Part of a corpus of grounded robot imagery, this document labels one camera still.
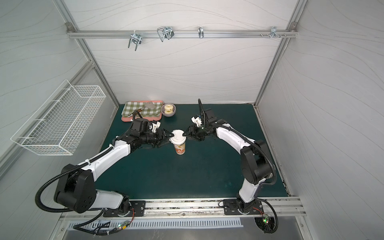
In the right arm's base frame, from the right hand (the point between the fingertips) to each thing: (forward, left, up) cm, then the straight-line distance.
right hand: (185, 136), depth 84 cm
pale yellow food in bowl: (+30, +16, -9) cm, 35 cm away
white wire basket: (-6, +57, +17) cm, 60 cm away
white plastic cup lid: (+2, +4, +2) cm, 5 cm away
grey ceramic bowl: (+25, +16, -11) cm, 32 cm away
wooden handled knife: (+30, +40, -12) cm, 52 cm away
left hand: (-3, +7, +3) cm, 8 cm away
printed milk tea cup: (-5, +3, -7) cm, 9 cm away
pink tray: (-4, +23, +20) cm, 31 cm away
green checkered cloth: (+33, +50, -13) cm, 61 cm away
